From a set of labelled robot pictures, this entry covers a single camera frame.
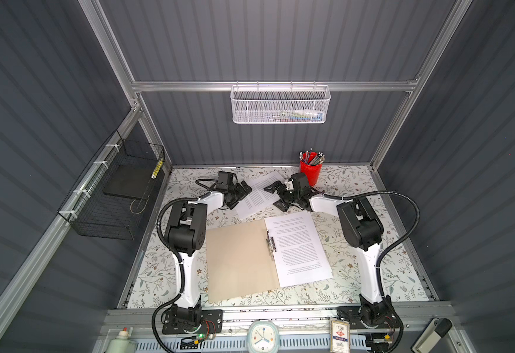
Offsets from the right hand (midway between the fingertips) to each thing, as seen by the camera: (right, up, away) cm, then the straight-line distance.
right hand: (269, 196), depth 100 cm
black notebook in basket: (-50, +6, -22) cm, 55 cm away
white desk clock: (-3, -43, -32) cm, 54 cm away
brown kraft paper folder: (-12, -25, -13) cm, 31 cm away
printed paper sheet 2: (+12, -25, -11) cm, 29 cm away
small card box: (+22, -44, -31) cm, 58 cm away
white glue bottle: (-45, -42, -36) cm, 71 cm away
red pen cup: (+21, +15, +7) cm, 27 cm away
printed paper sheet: (-5, -1, +7) cm, 9 cm away
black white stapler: (+51, -41, -32) cm, 73 cm away
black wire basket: (-55, 0, -27) cm, 62 cm away
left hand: (-11, +1, +5) cm, 12 cm away
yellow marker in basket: (-43, +9, -20) cm, 48 cm away
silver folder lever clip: (+1, -20, -11) cm, 23 cm away
